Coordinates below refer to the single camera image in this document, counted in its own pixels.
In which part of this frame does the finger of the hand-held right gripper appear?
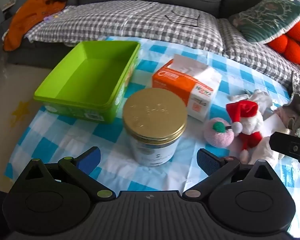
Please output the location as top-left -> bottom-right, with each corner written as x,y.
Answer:
269,131 -> 300,172

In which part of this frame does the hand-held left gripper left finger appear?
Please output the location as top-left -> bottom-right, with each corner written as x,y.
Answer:
22,147 -> 115,200

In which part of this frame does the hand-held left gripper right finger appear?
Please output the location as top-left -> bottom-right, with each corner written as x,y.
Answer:
182,149 -> 278,200

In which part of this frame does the white plush toy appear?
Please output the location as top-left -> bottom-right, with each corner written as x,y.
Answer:
240,120 -> 285,168

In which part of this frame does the pink knitted apple toy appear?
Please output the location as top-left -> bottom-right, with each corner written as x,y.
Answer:
203,119 -> 235,147

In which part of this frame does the pink and grey plush toy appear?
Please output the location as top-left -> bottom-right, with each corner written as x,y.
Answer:
275,92 -> 300,139

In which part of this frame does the red santa plush toy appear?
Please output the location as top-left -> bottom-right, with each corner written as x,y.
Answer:
226,100 -> 264,162

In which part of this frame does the green rectangular storage box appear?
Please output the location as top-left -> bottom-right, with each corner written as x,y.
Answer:
34,41 -> 141,124

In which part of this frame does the white jar with gold lid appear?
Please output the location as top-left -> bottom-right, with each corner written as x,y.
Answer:
122,88 -> 188,167

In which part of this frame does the yellow star floor sticker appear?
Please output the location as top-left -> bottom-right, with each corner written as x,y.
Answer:
11,100 -> 32,123

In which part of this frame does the orange and white tissue pack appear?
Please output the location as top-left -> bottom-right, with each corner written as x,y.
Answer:
151,54 -> 222,122

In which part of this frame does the blue checked tablecloth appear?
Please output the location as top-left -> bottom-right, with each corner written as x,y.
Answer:
5,36 -> 300,235

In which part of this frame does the orange pumpkin cushion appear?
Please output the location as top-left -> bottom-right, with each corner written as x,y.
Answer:
266,17 -> 300,68

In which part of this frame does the green patterned cushion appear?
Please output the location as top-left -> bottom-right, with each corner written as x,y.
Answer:
229,0 -> 300,44

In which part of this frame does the grey gingham blanket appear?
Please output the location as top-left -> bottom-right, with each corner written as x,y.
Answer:
27,0 -> 300,93

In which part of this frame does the orange jacket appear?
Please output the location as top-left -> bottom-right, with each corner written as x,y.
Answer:
3,0 -> 69,52

